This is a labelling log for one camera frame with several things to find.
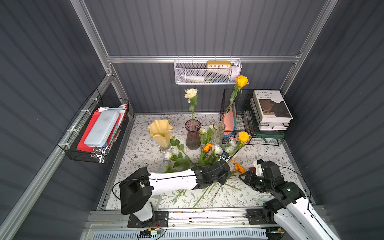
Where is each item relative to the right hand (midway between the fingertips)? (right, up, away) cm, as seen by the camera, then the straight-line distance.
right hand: (243, 177), depth 77 cm
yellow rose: (+1, +16, +8) cm, 18 cm away
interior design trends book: (+22, +39, +14) cm, 47 cm away
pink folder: (0, +30, +35) cm, 46 cm away
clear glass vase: (-11, +23, +14) cm, 29 cm away
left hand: (-9, +3, -1) cm, 9 cm away
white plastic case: (-69, +26, -7) cm, 74 cm away
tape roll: (+3, +21, +8) cm, 22 cm away
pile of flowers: (-37, +6, +16) cm, 41 cm away
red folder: (-76, +18, -12) cm, 79 cm away
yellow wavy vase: (-47, +25, +14) cm, 55 cm away
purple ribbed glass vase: (-27, +17, +31) cm, 44 cm away
